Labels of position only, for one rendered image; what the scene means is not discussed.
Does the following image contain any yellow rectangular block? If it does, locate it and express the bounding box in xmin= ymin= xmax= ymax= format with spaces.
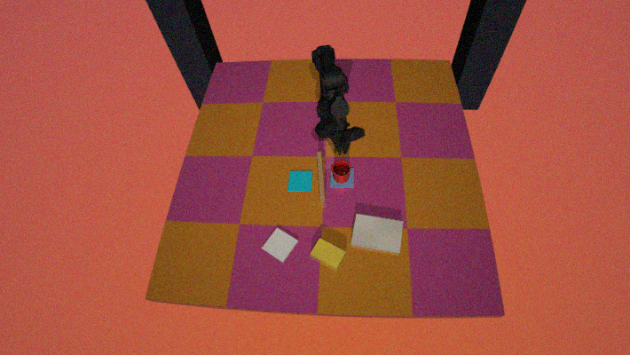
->
xmin=310 ymin=238 xmax=347 ymax=270

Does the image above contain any red cup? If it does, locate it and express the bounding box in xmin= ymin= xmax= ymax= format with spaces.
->
xmin=332 ymin=161 xmax=350 ymax=183

